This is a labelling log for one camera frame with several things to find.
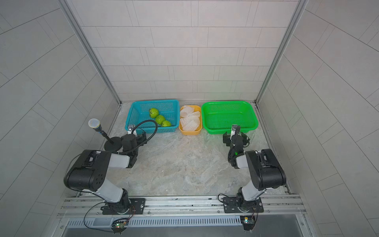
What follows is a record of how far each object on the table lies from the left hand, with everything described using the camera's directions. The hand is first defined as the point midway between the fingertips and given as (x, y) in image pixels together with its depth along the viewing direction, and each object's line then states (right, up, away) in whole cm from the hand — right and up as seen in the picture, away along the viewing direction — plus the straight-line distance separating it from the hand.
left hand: (138, 130), depth 94 cm
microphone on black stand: (-15, -8, -3) cm, 17 cm away
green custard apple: (+13, +7, +4) cm, 15 cm away
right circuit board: (+62, -40, -26) cm, 78 cm away
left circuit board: (+4, -38, -30) cm, 49 cm away
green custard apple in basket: (+8, +12, +8) cm, 16 cm away
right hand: (+62, 0, 0) cm, 62 cm away
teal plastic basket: (+15, +11, +15) cm, 24 cm away
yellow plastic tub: (+39, -1, 0) cm, 39 cm away
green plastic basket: (+53, +8, +14) cm, 56 cm away
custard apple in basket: (+18, +5, +1) cm, 18 cm away
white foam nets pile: (+33, +7, +3) cm, 34 cm away
